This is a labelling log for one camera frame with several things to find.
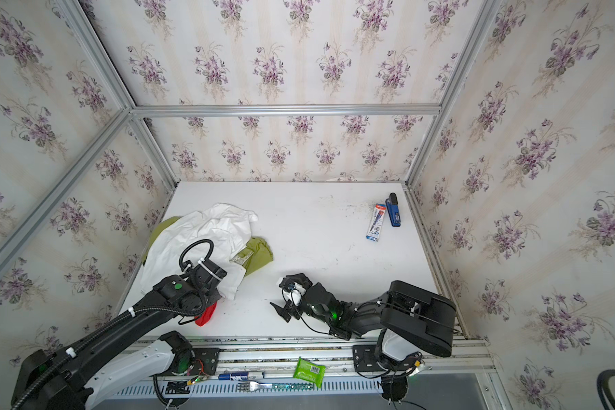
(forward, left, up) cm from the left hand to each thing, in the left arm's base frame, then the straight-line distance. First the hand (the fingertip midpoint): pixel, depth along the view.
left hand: (212, 293), depth 80 cm
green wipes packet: (-21, -31, -4) cm, 38 cm away
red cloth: (-6, +1, -3) cm, 7 cm away
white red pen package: (+32, -59, -4) cm, 67 cm away
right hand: (0, -21, +2) cm, 21 cm away
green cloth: (+16, -11, -3) cm, 20 cm away
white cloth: (+23, +5, -1) cm, 24 cm away
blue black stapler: (+37, -67, -1) cm, 76 cm away
